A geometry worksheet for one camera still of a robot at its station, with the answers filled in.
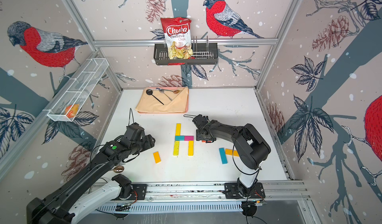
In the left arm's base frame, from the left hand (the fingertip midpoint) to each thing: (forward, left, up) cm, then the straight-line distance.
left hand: (153, 139), depth 79 cm
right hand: (+8, -28, -13) cm, 32 cm away
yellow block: (+13, -11, -13) cm, 22 cm away
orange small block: (-5, 0, -14) cm, 15 cm away
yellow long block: (-1, -11, -12) cm, 16 cm away
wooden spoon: (+47, -6, -12) cm, 49 cm away
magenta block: (+7, -19, -13) cm, 24 cm away
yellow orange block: (-3, -43, -10) cm, 44 cm away
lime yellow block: (0, -20, -12) cm, 23 cm away
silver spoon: (+47, +5, -11) cm, 49 cm away
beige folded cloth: (+39, +3, -14) cm, 41 cm away
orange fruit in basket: (+4, +34, +20) cm, 39 cm away
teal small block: (+6, -13, -12) cm, 19 cm away
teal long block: (-4, -39, -13) cm, 41 cm away
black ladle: (+46, +15, -12) cm, 50 cm away
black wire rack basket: (+50, -28, +21) cm, 61 cm away
